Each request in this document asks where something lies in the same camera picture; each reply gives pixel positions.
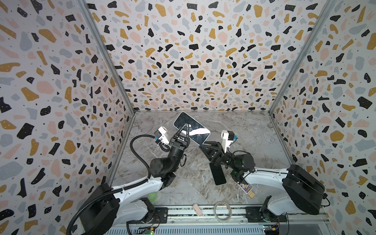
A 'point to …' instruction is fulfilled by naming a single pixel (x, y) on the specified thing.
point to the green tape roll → (152, 197)
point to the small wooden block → (251, 194)
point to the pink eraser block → (198, 210)
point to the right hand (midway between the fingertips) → (203, 148)
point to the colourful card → (246, 188)
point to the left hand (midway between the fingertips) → (189, 127)
